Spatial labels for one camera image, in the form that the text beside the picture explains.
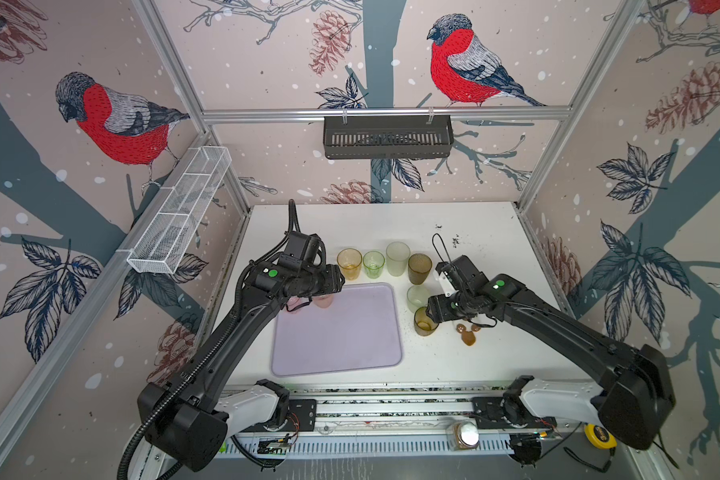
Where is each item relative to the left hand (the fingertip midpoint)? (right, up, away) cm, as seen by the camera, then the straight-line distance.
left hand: (336, 280), depth 75 cm
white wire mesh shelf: (-43, +8, -5) cm, 44 cm away
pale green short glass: (+24, -8, +18) cm, 31 cm away
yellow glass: (+2, +3, +26) cm, 26 cm away
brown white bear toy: (+38, -19, +12) cm, 44 cm away
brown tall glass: (+24, +1, +18) cm, 30 cm away
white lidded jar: (+29, -31, -13) cm, 44 cm away
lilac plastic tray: (+6, -18, +16) cm, 25 cm away
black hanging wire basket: (+15, +46, +29) cm, 57 cm away
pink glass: (-6, -9, +15) cm, 18 cm away
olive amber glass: (+25, -16, +15) cm, 33 cm away
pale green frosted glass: (+18, +5, +20) cm, 27 cm away
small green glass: (+10, +1, +26) cm, 28 cm away
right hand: (+26, -10, +6) cm, 28 cm away
